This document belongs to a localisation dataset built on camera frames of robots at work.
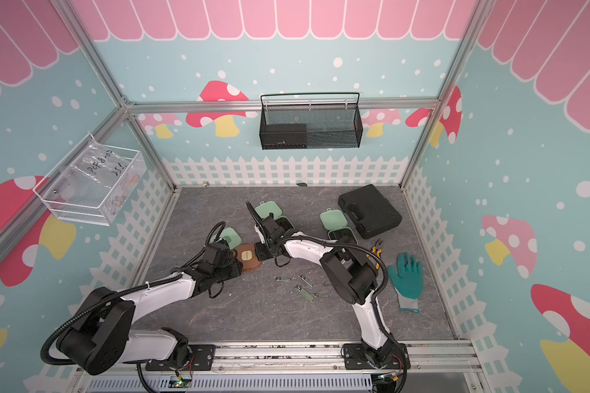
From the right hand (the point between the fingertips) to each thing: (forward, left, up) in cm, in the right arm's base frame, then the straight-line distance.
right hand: (258, 253), depth 93 cm
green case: (+9, +12, -1) cm, 15 cm away
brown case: (0, +4, 0) cm, 4 cm away
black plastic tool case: (+20, -47, 0) cm, 51 cm away
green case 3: (+17, -32, -5) cm, 37 cm away
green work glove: (-9, -57, -6) cm, 58 cm away
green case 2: (+23, 0, -1) cm, 23 cm away
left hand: (-6, +6, -2) cm, 9 cm away
